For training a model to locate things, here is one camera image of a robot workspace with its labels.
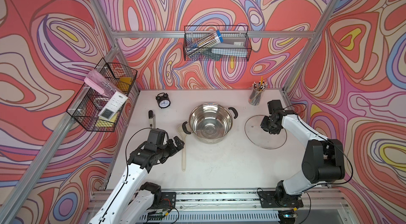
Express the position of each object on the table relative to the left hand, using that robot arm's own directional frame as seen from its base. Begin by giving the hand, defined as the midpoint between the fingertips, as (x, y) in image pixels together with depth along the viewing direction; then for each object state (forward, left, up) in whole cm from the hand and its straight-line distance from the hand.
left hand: (180, 146), depth 77 cm
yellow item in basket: (+25, +28, +20) cm, 43 cm away
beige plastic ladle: (+14, +1, -13) cm, 19 cm away
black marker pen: (+25, +22, -8) cm, 34 cm away
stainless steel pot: (+23, -16, -13) cm, 31 cm away
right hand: (+13, -48, -6) cm, 50 cm away
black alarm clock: (+36, +16, -6) cm, 39 cm away
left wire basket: (+12, +34, +20) cm, 42 cm away
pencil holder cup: (+39, -47, -7) cm, 62 cm away
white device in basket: (+10, +29, +19) cm, 36 cm away
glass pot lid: (+10, -46, -10) cm, 48 cm away
